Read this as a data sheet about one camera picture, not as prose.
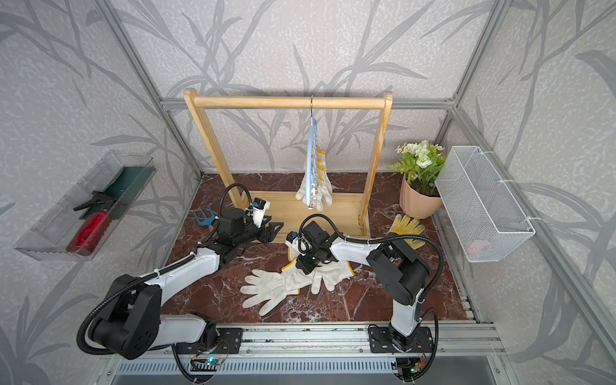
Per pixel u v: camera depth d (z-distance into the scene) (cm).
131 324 42
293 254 91
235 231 67
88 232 58
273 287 85
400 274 48
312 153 57
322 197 87
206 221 103
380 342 73
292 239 81
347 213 105
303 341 75
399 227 101
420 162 84
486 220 61
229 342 72
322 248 69
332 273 87
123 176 75
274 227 80
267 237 77
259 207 75
